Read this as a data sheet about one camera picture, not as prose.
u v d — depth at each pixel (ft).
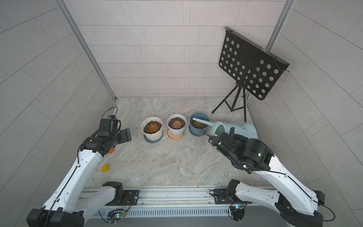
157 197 2.37
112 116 2.20
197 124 2.84
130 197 2.33
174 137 3.07
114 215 2.22
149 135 2.76
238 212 2.22
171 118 3.02
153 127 2.85
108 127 1.84
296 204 1.24
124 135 2.23
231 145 1.40
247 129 2.21
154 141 2.96
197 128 2.82
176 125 2.92
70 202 1.25
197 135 3.05
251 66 2.37
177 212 2.23
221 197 2.19
